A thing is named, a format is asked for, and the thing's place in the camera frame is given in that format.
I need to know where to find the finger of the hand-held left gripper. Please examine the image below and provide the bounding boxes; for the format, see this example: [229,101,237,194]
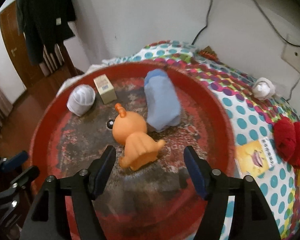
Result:
[0,151,29,174]
[0,165,40,202]

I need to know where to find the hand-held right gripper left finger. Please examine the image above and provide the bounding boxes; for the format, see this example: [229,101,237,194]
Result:
[19,145,117,240]

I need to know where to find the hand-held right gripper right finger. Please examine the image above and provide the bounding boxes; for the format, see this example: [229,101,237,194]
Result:
[184,145,282,240]

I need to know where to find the round red tray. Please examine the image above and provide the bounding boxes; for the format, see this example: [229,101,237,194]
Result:
[27,64,238,240]

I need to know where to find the orange rubber toy animal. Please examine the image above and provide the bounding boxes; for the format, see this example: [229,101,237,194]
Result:
[106,103,166,172]

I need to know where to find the yellow smile print box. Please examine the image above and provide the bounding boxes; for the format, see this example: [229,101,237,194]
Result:
[236,137,277,174]

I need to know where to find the blue grey sock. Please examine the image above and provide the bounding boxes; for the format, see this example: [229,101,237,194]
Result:
[143,70,182,132]

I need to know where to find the pale striped sock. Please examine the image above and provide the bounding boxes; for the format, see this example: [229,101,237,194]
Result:
[67,84,96,117]

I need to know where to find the small beige box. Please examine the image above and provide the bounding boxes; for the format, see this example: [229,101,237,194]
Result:
[93,74,116,105]

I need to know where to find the polka dot tablecloth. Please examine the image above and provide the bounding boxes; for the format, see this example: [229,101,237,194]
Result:
[56,39,300,240]

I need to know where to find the white rolled sock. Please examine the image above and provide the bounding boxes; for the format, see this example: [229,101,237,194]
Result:
[252,77,277,100]

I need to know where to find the dark wooden chair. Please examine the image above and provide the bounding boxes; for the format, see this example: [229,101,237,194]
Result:
[40,40,84,80]

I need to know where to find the brown wooden door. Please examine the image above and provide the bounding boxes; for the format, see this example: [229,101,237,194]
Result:
[0,0,28,88]

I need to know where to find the red orange ornament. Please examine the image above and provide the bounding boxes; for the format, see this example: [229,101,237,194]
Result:
[200,46,218,60]

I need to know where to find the dark hanging clothes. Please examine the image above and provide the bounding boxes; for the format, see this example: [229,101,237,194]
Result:
[16,0,77,67]

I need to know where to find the thin charger cable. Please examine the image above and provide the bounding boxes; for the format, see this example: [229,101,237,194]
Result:
[287,65,300,100]

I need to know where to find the beige wall outlet plate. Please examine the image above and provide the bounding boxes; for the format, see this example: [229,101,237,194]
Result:
[282,34,300,69]

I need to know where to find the grey power cable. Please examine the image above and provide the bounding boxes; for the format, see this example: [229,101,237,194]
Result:
[191,0,224,46]

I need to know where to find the black cable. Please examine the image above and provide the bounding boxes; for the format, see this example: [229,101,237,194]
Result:
[247,0,300,54]

